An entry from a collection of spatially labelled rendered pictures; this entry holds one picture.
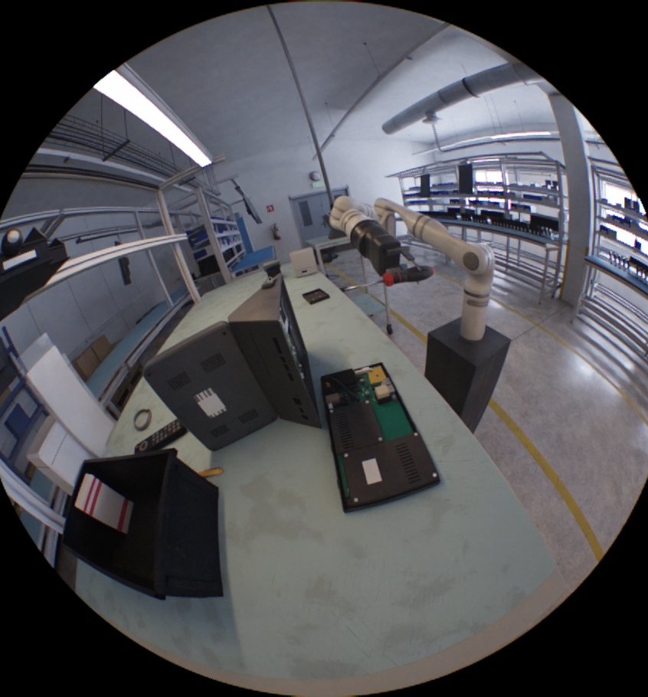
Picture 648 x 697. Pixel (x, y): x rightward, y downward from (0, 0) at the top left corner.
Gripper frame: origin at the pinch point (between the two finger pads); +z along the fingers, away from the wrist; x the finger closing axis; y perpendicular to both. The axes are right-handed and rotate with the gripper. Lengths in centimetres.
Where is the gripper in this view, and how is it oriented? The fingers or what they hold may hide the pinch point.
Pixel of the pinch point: (419, 276)
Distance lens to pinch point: 38.5
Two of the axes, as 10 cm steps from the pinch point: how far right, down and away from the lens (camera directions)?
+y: -9.6, 2.8, -0.1
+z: 2.3, 7.7, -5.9
